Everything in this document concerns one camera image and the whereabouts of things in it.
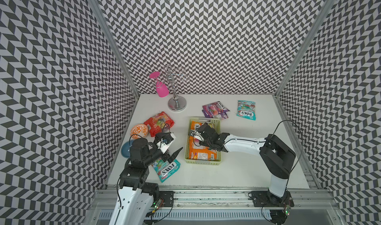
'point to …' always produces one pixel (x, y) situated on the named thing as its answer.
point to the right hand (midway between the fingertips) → (206, 132)
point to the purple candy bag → (215, 110)
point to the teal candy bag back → (246, 109)
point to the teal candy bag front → (165, 169)
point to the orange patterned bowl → (138, 131)
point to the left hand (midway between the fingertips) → (173, 141)
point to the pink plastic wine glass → (161, 88)
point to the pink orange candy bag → (194, 143)
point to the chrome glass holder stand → (176, 103)
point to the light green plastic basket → (205, 119)
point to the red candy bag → (155, 124)
